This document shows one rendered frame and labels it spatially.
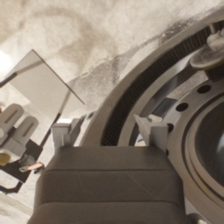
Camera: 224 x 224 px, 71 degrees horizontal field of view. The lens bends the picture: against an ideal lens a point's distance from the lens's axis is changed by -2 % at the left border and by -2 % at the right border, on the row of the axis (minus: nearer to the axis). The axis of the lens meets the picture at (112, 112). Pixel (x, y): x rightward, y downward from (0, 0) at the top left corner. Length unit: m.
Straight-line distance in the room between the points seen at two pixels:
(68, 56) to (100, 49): 0.18
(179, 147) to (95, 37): 0.64
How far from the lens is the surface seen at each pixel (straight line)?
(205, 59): 0.45
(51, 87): 1.04
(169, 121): 0.45
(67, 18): 0.86
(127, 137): 0.38
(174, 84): 0.54
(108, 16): 0.82
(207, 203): 0.32
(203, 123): 0.43
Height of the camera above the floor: 0.81
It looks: 51 degrees down
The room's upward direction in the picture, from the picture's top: 170 degrees counter-clockwise
